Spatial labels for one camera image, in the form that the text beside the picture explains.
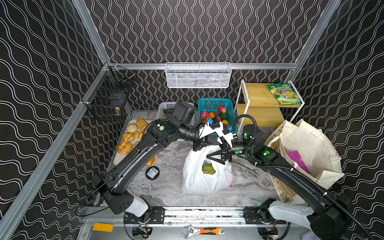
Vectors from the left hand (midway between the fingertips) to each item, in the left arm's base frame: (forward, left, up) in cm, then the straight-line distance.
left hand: (220, 141), depth 58 cm
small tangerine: (+47, 0, -32) cm, 57 cm away
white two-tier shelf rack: (+30, -25, -7) cm, 39 cm away
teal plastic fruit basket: (+56, 0, -30) cm, 64 cm away
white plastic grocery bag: (-9, +10, -19) cm, 23 cm away
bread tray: (+8, +37, -36) cm, 52 cm away
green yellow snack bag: (+34, -37, -3) cm, 50 cm away
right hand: (+1, +5, -9) cm, 10 cm away
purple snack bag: (+9, -43, -25) cm, 50 cm away
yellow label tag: (-26, +54, -36) cm, 70 cm away
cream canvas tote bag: (+12, -49, -22) cm, 55 cm away
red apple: (+42, +7, -27) cm, 51 cm away
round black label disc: (+2, +36, -36) cm, 51 cm away
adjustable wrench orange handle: (-26, +13, -38) cm, 47 cm away
